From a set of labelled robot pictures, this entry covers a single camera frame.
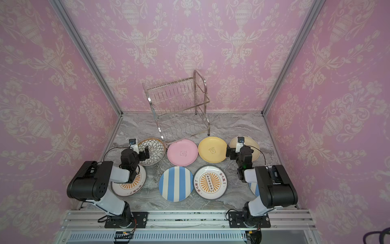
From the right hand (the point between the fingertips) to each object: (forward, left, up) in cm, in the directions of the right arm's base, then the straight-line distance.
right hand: (236, 144), depth 94 cm
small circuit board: (-43, +62, -9) cm, 76 cm away
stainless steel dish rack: (+39, +37, -3) cm, 54 cm away
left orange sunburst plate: (-22, +62, -6) cm, 66 cm away
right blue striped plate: (-24, -6, -7) cm, 26 cm away
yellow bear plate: (+1, +14, -7) cm, 16 cm away
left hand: (+2, +60, 0) cm, 60 cm away
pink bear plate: (-1, +34, -6) cm, 35 cm away
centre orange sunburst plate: (-20, +18, -6) cm, 28 cm away
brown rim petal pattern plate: (+2, +51, -6) cm, 52 cm away
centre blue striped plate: (-20, +38, -7) cm, 43 cm away
